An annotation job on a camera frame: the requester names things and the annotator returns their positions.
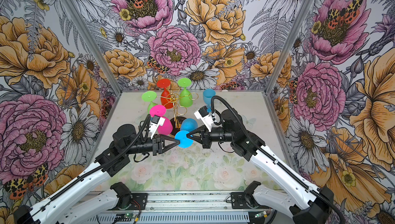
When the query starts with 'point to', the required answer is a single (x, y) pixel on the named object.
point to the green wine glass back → (185, 96)
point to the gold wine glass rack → (174, 98)
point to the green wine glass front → (149, 96)
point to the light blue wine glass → (207, 95)
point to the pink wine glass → (160, 111)
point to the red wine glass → (166, 99)
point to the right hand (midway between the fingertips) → (189, 141)
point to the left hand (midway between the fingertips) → (178, 147)
